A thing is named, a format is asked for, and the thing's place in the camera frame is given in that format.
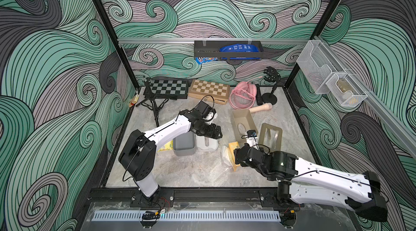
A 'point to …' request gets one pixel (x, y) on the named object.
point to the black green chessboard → (172, 89)
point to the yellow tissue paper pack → (168, 146)
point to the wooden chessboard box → (209, 91)
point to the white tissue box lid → (205, 143)
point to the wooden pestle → (266, 107)
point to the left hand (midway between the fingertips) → (216, 133)
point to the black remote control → (259, 96)
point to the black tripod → (155, 101)
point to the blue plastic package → (239, 47)
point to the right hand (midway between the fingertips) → (242, 151)
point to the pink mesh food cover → (242, 95)
